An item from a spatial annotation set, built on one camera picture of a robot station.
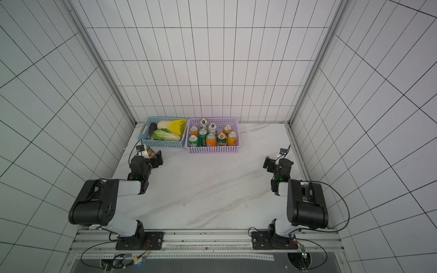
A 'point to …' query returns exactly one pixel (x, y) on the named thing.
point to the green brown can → (222, 139)
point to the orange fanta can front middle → (211, 140)
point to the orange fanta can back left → (195, 133)
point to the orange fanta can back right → (227, 129)
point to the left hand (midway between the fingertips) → (152, 155)
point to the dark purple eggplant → (153, 127)
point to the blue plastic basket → (143, 136)
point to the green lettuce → (164, 134)
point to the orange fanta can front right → (232, 139)
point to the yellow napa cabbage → (173, 125)
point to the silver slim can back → (203, 123)
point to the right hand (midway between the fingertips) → (270, 155)
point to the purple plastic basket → (220, 122)
